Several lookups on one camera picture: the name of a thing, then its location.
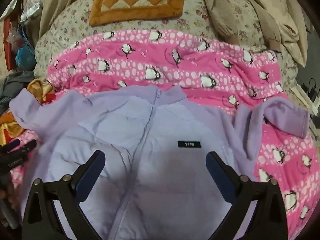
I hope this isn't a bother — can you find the black charger with cable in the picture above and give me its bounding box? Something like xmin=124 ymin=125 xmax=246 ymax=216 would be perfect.
xmin=300 ymin=77 xmax=319 ymax=105

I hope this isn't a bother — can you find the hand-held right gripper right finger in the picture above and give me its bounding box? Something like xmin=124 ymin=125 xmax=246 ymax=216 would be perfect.
xmin=205 ymin=151 xmax=288 ymax=240

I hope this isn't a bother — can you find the purple fleece jacket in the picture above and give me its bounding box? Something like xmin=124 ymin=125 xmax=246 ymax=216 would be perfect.
xmin=9 ymin=84 xmax=310 ymax=240

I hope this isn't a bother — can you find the grey cloth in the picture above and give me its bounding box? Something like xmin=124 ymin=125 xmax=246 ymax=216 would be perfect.
xmin=0 ymin=70 xmax=35 ymax=100

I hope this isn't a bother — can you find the orange and red cloth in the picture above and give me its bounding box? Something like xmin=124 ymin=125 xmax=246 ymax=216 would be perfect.
xmin=0 ymin=111 xmax=23 ymax=139

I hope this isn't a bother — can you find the blue plastic bag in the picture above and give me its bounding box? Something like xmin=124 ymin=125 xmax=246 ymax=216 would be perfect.
xmin=15 ymin=27 xmax=37 ymax=68

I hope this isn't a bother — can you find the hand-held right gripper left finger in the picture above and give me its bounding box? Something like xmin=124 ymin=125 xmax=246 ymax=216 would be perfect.
xmin=22 ymin=150 xmax=106 ymax=240

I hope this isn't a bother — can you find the white paper sheet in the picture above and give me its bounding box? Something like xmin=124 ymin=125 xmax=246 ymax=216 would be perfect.
xmin=0 ymin=0 xmax=23 ymax=20

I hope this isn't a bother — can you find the orange checkered mat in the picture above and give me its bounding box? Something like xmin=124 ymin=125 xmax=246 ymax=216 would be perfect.
xmin=89 ymin=0 xmax=186 ymax=27

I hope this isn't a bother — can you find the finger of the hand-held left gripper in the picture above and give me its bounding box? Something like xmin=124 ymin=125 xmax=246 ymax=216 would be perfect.
xmin=4 ymin=140 xmax=37 ymax=175
xmin=0 ymin=139 xmax=21 ymax=155

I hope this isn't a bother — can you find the clear plastic bag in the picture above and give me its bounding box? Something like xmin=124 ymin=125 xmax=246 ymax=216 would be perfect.
xmin=19 ymin=0 xmax=44 ymax=22

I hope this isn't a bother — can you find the floral quilt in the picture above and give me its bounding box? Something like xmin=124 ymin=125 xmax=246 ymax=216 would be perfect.
xmin=34 ymin=0 xmax=300 ymax=80

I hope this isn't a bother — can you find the yellow satin cloth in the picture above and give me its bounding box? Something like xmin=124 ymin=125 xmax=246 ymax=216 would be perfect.
xmin=26 ymin=78 xmax=54 ymax=103

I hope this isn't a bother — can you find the red packaging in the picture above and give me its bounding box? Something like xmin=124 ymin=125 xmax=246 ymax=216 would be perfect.
xmin=3 ymin=17 xmax=18 ymax=72

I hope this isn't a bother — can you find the pink penguin print blanket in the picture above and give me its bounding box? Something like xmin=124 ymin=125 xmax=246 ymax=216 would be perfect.
xmin=7 ymin=29 xmax=320 ymax=230

